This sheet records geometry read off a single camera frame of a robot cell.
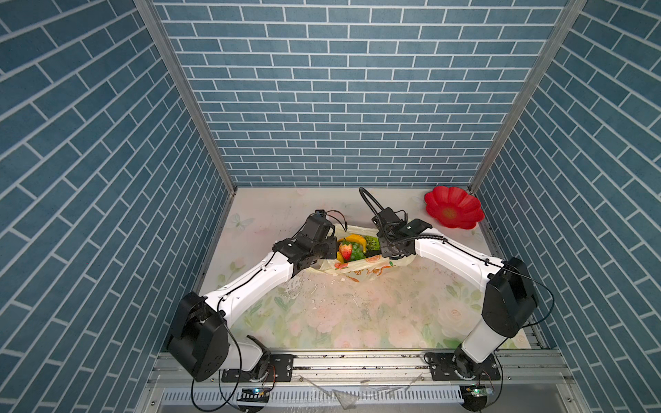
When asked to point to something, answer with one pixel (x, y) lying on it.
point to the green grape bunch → (357, 252)
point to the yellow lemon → (340, 257)
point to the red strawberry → (345, 249)
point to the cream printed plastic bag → (362, 269)
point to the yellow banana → (356, 238)
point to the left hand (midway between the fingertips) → (340, 245)
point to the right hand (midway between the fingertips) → (393, 246)
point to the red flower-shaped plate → (454, 207)
